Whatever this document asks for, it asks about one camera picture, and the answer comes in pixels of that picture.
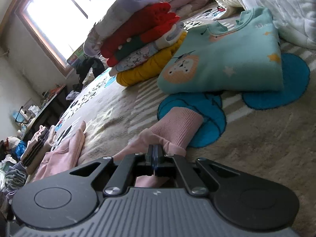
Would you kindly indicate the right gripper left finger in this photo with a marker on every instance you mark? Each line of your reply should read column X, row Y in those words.
column 130, row 167

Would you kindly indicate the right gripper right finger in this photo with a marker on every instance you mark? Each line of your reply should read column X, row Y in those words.
column 177, row 167

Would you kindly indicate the pink sweatpants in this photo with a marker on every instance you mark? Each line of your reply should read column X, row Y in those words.
column 173, row 132

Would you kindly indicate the folded beige striped clothes stack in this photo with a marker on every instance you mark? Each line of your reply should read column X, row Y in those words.
column 41, row 143

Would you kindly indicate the clothes pile beside bed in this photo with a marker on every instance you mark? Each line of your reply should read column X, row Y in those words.
column 13, row 174

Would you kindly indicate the yellow folded garment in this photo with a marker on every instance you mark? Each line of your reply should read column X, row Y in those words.
column 152, row 67

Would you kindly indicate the dark side desk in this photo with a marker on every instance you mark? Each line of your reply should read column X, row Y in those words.
column 30, row 117

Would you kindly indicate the black garment pile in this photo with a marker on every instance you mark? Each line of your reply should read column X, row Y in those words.
column 84, row 67

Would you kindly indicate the Mickey Mouse bed blanket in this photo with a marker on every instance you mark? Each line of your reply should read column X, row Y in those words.
column 276, row 144

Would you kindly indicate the colourful alphabet headboard mat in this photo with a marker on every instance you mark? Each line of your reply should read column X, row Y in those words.
column 76, row 56

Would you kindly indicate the white patterned folded garment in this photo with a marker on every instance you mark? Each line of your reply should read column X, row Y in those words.
column 145, row 52

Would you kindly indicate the teal lion print sweatshirt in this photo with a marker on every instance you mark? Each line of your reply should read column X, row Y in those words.
column 213, row 57

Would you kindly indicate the red folded sweater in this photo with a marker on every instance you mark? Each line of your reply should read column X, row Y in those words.
column 143, row 27

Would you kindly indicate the lavender folded garment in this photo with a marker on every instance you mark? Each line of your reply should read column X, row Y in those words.
column 116, row 15

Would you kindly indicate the window with wooden frame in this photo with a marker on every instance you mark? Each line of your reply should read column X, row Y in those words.
column 59, row 27

